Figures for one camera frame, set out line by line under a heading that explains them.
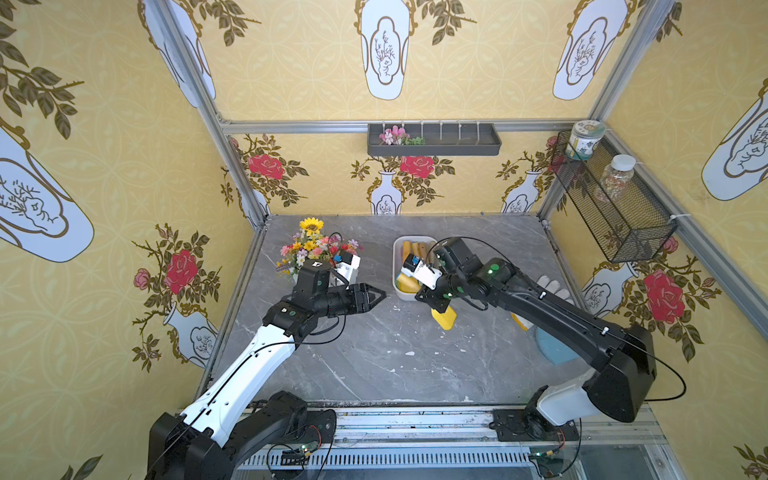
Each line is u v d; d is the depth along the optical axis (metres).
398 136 0.88
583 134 0.84
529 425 0.66
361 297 0.66
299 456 0.71
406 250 1.01
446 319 0.76
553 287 1.00
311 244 0.90
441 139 0.92
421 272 0.68
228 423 0.40
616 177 0.72
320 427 0.73
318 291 0.60
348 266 0.69
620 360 0.41
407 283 0.75
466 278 0.58
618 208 0.84
